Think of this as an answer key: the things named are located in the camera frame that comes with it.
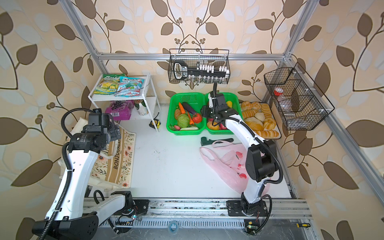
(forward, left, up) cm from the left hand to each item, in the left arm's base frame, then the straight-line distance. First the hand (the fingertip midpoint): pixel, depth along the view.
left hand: (103, 131), depth 69 cm
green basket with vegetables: (+49, -40, -25) cm, 68 cm away
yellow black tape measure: (+26, -15, -26) cm, 39 cm away
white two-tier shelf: (+23, -16, +2) cm, 28 cm away
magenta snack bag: (+20, +2, -7) cm, 21 cm away
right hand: (+22, -48, -9) cm, 53 cm away
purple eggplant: (+42, -36, -26) cm, 61 cm away
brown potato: (+34, -28, -24) cm, 50 cm away
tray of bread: (+30, -88, -24) cm, 96 cm away
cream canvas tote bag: (-12, -2, -15) cm, 20 cm away
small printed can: (+21, -10, -5) cm, 24 cm away
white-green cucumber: (+21, -38, -26) cm, 51 cm away
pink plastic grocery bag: (0, -63, -28) cm, 69 cm away
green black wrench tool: (+13, -49, -28) cm, 58 cm away
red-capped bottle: (+26, -87, +4) cm, 91 cm away
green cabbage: (+24, -33, -20) cm, 46 cm away
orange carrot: (+40, -31, -26) cm, 56 cm away
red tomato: (+27, -43, -22) cm, 55 cm away
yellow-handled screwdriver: (-31, -96, -28) cm, 105 cm away
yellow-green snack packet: (+28, +7, +6) cm, 29 cm away
